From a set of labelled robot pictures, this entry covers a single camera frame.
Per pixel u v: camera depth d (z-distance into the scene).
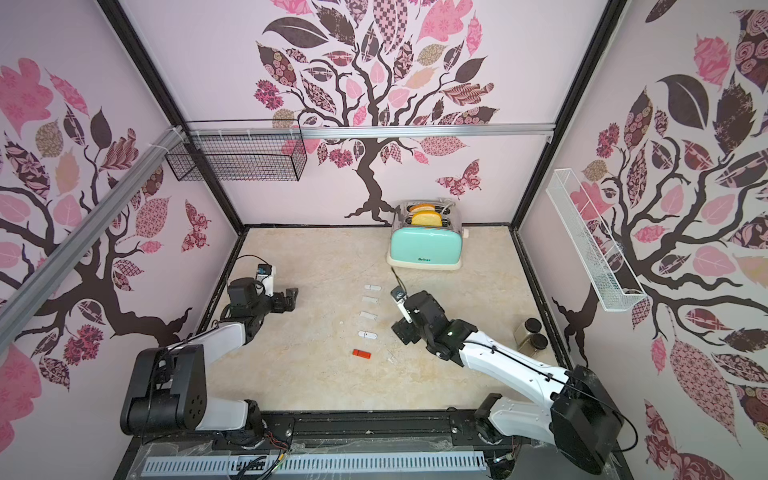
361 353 0.88
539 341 0.79
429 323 0.60
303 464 0.70
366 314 0.95
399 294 0.70
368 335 0.90
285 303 0.84
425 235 0.95
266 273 0.81
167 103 0.83
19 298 0.50
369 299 0.98
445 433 0.75
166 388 0.43
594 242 0.71
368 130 0.92
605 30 0.71
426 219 0.97
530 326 0.82
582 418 0.40
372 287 1.01
